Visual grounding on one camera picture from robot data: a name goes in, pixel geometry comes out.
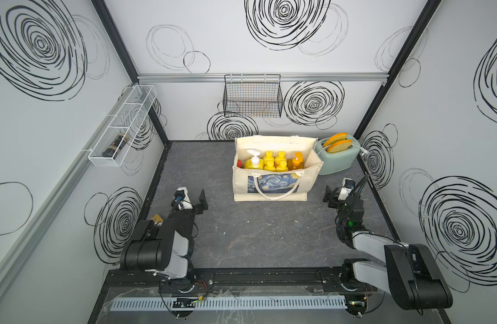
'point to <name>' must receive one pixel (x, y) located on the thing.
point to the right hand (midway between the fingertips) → (341, 188)
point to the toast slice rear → (335, 138)
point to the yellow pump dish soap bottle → (254, 163)
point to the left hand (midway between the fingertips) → (192, 192)
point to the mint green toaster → (336, 154)
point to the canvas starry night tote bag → (258, 185)
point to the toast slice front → (339, 146)
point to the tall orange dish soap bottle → (296, 163)
